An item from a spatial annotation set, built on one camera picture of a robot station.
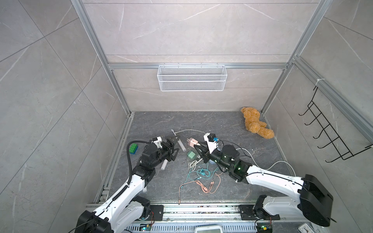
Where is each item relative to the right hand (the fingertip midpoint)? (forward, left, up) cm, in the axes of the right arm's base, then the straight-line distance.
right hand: (198, 144), depth 73 cm
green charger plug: (+5, +4, -21) cm, 21 cm away
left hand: (+2, +8, +1) cm, 8 cm away
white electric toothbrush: (+16, +12, -21) cm, 29 cm away
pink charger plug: (0, +3, +2) cm, 4 cm away
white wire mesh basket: (+51, +2, +7) cm, 51 cm away
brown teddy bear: (+21, -38, -10) cm, 45 cm away
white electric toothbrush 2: (-1, +21, -22) cm, 30 cm away
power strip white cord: (-3, -48, -25) cm, 54 cm away
